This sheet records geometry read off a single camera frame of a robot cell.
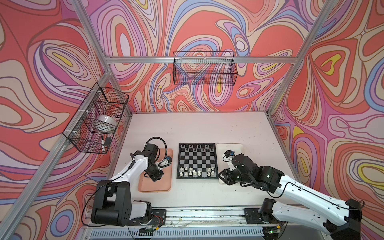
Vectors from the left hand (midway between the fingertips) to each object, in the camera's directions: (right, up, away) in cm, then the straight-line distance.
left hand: (158, 174), depth 86 cm
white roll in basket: (-23, +31, -13) cm, 41 cm away
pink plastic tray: (-6, -5, -2) cm, 9 cm away
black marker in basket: (-24, +20, -14) cm, 34 cm away
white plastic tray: (+37, +5, +2) cm, 37 cm away
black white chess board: (+23, +6, +5) cm, 24 cm away
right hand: (+35, +2, -13) cm, 37 cm away
